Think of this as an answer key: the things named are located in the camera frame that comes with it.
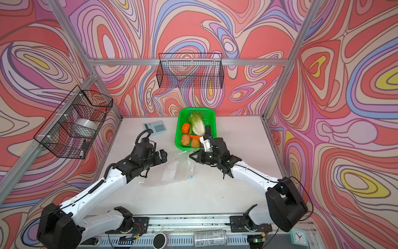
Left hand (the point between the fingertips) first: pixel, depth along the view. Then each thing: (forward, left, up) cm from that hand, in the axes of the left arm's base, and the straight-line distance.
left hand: (163, 154), depth 83 cm
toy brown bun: (+14, -17, -9) cm, 24 cm away
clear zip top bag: (-4, -9, -8) cm, 13 cm away
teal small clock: (-36, -65, -12) cm, 75 cm away
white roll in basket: (+3, +33, +19) cm, 38 cm away
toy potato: (+17, -11, -9) cm, 22 cm away
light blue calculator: (+30, +11, -12) cm, 34 cm away
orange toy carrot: (+21, -16, -11) cm, 29 cm away
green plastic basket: (+37, -27, -10) cm, 47 cm away
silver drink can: (-37, -24, -9) cm, 45 cm away
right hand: (-4, -15, +1) cm, 16 cm away
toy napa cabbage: (+28, -19, -5) cm, 34 cm away
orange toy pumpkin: (+25, -10, -7) cm, 28 cm away
